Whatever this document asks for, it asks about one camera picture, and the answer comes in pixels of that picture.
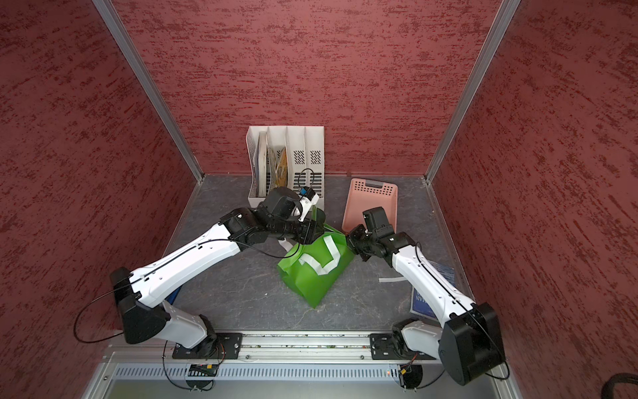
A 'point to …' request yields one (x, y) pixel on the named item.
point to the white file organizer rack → (305, 147)
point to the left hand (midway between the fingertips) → (314, 233)
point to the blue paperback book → (419, 303)
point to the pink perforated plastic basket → (365, 194)
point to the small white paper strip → (391, 279)
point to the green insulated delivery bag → (315, 267)
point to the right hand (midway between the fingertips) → (341, 245)
